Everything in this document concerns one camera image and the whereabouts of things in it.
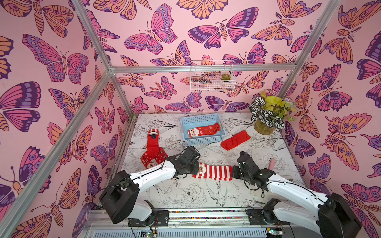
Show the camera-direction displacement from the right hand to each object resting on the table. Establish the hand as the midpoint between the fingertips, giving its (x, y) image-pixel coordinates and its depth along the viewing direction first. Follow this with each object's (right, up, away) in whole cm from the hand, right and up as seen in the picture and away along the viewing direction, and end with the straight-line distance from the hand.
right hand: (232, 169), depth 86 cm
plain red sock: (+7, +15, +17) cm, 24 cm away
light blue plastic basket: (-24, +29, +26) cm, 46 cm away
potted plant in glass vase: (+21, +33, -1) cm, 39 cm away
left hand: (-19, +1, -1) cm, 19 cm away
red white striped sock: (-10, -2, -1) cm, 10 cm away
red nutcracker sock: (-51, +14, +17) cm, 55 cm away
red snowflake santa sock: (-9, +23, +23) cm, 34 cm away
